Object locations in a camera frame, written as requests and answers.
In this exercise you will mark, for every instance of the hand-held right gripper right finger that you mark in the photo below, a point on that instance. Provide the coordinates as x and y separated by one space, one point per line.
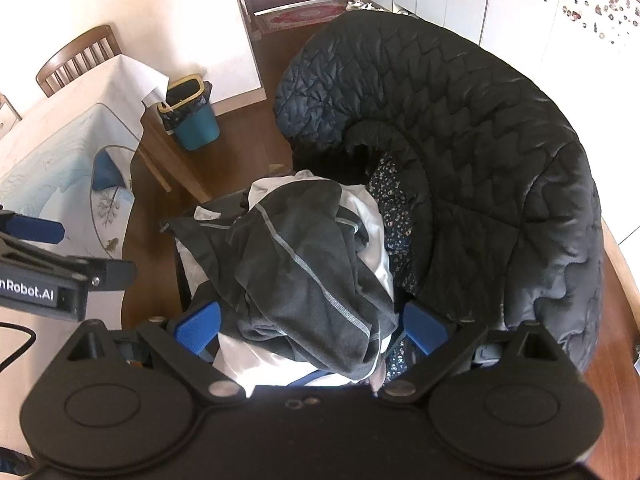
425 327

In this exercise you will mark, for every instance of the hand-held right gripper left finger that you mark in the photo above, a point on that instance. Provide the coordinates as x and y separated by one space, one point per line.
197 332

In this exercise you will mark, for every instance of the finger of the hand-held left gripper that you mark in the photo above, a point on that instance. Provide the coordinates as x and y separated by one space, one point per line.
35 230
107 275

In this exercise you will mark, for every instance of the dark grey shirt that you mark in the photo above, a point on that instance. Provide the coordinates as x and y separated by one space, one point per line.
300 270

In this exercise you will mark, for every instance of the white printed tablecloth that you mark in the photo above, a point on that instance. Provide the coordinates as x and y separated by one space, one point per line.
50 160

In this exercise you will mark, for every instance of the white garment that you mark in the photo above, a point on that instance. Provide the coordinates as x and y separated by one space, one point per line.
372 240

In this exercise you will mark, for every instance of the dark floral garment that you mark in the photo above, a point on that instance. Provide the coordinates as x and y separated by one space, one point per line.
395 210

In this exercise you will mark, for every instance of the wooden table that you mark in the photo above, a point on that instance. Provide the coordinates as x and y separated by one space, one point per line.
165 160

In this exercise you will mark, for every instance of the teal trash bin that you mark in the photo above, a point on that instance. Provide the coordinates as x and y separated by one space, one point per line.
197 127

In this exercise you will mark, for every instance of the wooden slat-back chair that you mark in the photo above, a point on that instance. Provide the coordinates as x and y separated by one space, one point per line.
75 55

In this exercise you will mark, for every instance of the black quilted jacket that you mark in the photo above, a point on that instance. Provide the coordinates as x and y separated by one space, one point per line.
450 110

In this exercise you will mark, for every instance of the white refrigerator with magnets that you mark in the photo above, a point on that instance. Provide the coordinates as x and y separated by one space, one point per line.
575 50

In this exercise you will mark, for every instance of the red patterned rug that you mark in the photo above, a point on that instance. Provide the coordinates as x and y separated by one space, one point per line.
300 15

